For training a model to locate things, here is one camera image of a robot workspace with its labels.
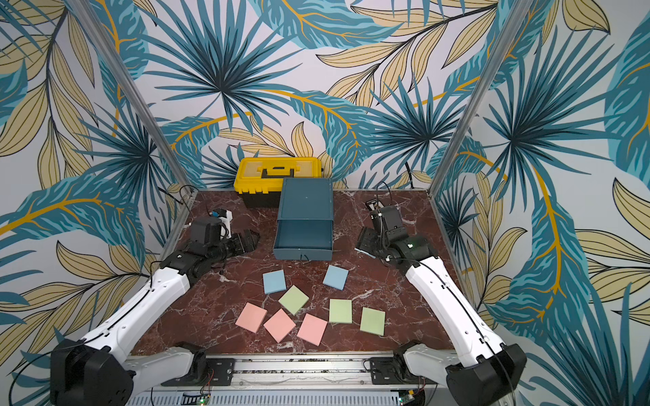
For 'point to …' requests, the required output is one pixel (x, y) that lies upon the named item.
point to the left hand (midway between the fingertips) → (249, 241)
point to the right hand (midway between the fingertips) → (367, 240)
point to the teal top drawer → (304, 240)
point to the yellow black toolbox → (260, 180)
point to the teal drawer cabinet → (307, 199)
